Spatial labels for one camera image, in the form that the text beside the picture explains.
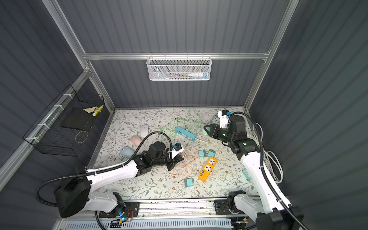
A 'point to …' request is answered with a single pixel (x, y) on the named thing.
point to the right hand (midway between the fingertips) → (208, 128)
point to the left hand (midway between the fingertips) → (183, 159)
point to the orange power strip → (204, 174)
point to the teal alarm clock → (247, 177)
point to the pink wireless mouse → (135, 140)
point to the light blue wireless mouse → (127, 152)
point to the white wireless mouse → (144, 130)
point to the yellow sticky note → (90, 109)
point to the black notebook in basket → (77, 118)
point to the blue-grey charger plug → (202, 153)
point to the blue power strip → (185, 133)
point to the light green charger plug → (204, 132)
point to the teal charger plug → (211, 153)
